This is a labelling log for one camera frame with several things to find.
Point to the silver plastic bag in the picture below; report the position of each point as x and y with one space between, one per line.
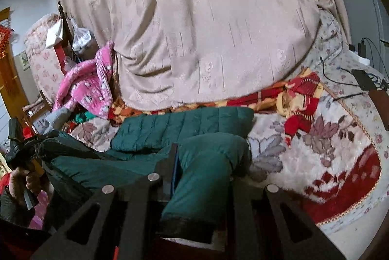
84 43

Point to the pink penguin pajama garment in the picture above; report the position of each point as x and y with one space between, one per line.
87 84

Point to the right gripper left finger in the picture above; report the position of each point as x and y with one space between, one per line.
117 223

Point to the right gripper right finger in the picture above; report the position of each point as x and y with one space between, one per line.
266 224

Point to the black smartphone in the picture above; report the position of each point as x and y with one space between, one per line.
363 80

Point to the green quilted puffer jacket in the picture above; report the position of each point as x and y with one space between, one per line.
210 142

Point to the brown leather wallet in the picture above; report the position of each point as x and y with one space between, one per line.
381 101

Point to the person left hand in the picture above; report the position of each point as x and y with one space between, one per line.
21 179

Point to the black power adapter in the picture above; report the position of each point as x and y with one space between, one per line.
361 49

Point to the floral upholstered chair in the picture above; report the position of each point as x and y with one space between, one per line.
43 61

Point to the floral plush blanket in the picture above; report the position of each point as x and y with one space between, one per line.
315 154

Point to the white power strip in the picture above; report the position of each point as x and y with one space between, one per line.
361 60

